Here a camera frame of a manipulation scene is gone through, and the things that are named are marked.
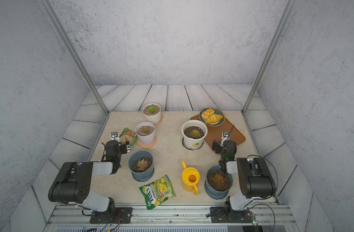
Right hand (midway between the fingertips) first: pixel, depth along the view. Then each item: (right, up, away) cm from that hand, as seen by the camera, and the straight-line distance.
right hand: (224, 139), depth 94 cm
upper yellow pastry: (-7, +18, +20) cm, 28 cm away
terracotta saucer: (-51, -5, +6) cm, 52 cm away
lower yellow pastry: (-3, +14, +17) cm, 22 cm away
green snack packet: (-67, +4, +13) cm, 68 cm away
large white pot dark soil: (-20, +5, 0) cm, 20 cm away
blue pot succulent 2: (-9, -20, -19) cm, 29 cm away
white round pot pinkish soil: (-51, +5, +1) cm, 51 cm away
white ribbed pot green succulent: (-48, +18, +12) cm, 53 cm away
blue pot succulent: (-50, -13, -11) cm, 53 cm away
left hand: (-66, -1, 0) cm, 66 cm away
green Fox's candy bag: (-41, -27, -15) cm, 51 cm away
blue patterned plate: (+2, +20, +25) cm, 32 cm away
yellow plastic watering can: (-23, -18, -18) cm, 34 cm away
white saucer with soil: (-26, -4, +6) cm, 27 cm away
